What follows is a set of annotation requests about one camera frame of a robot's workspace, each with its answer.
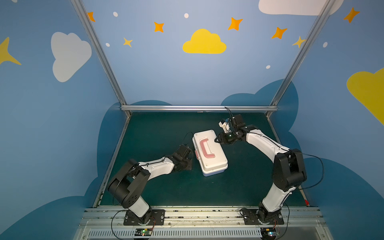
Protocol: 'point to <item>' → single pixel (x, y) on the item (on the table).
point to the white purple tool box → (212, 159)
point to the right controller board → (268, 232)
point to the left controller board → (143, 232)
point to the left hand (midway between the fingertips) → (192, 163)
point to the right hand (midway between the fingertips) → (217, 139)
